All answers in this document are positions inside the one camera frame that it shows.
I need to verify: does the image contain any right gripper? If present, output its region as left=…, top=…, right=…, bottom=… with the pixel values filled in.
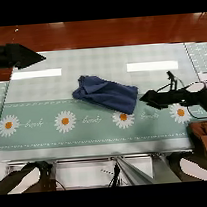
left=149, top=86, right=193, bottom=111

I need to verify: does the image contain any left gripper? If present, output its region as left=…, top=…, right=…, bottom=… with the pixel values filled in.
left=4, top=42, right=29, bottom=70

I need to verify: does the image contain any blue T-shirt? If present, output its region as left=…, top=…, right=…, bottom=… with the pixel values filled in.
left=71, top=71, right=141, bottom=120

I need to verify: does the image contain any brown garment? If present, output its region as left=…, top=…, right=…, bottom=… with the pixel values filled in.
left=187, top=119, right=207, bottom=164

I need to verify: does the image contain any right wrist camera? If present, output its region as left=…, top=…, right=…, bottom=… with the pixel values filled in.
left=154, top=69, right=186, bottom=94

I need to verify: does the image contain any silver frame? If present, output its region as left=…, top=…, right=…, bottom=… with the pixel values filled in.
left=0, top=146, right=199, bottom=196

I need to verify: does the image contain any black cable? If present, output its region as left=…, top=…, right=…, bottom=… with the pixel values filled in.
left=107, top=162, right=123, bottom=188

